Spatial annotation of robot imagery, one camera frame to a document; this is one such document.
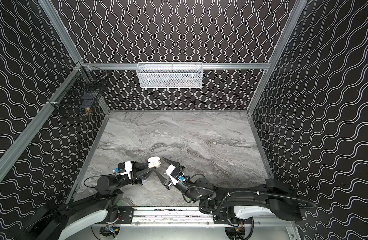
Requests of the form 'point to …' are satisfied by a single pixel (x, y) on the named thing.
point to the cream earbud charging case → (154, 162)
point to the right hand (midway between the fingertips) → (160, 162)
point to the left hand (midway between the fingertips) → (155, 167)
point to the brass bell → (87, 110)
